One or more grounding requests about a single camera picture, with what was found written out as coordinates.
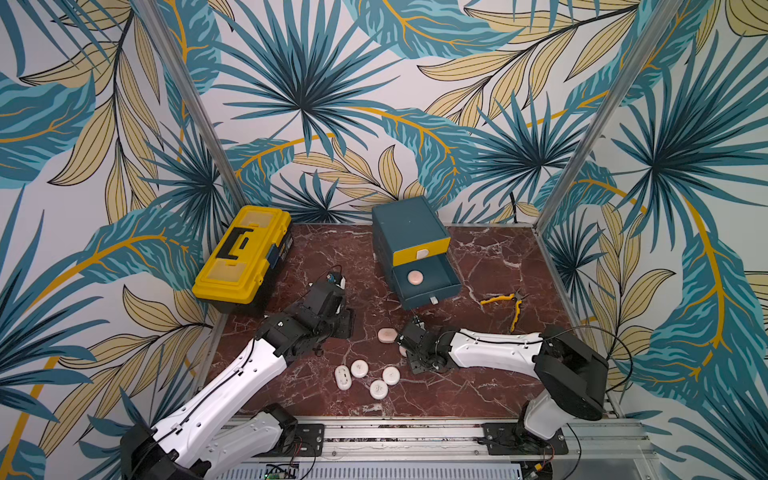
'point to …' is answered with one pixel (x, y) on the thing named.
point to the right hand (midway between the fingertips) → (417, 358)
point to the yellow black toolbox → (256, 245)
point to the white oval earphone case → (343, 377)
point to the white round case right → (391, 375)
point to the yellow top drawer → (421, 252)
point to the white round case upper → (359, 368)
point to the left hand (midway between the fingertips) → (343, 320)
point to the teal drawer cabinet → (408, 242)
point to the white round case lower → (378, 389)
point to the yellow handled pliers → (517, 296)
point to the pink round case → (415, 277)
